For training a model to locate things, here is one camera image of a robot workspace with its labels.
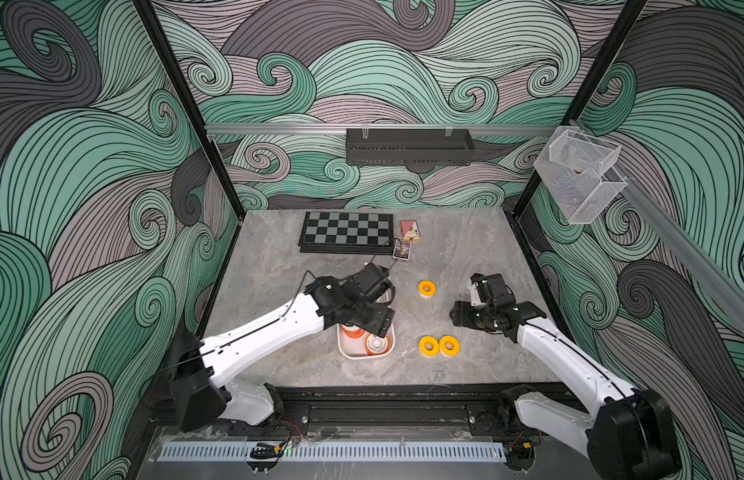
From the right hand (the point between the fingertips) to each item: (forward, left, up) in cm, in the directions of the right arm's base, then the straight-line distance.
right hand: (464, 316), depth 85 cm
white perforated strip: (-31, +36, -7) cm, 49 cm away
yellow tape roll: (+13, +8, -6) cm, 16 cm away
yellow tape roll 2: (-7, +11, -6) cm, 14 cm away
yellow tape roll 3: (-7, +5, -5) cm, 10 cm away
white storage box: (-5, +31, -6) cm, 32 cm away
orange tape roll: (-6, +26, -5) cm, 27 cm away
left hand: (-5, +25, +12) cm, 28 cm away
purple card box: (+30, +15, -6) cm, 34 cm away
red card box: (+38, +11, -5) cm, 40 cm away
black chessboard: (+35, +29, -3) cm, 46 cm away
